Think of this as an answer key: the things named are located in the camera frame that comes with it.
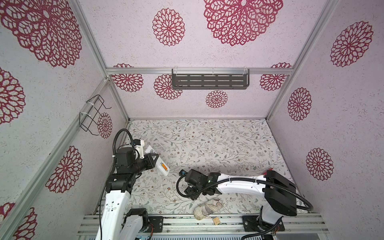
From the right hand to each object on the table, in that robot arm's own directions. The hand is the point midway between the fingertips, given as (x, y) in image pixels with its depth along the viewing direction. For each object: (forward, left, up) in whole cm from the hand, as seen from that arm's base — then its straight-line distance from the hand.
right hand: (188, 186), depth 81 cm
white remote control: (+7, +16, +19) cm, 26 cm away
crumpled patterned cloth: (-10, -10, -3) cm, 14 cm away
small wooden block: (-15, -15, -5) cm, 22 cm away
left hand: (+8, +15, +16) cm, 24 cm away
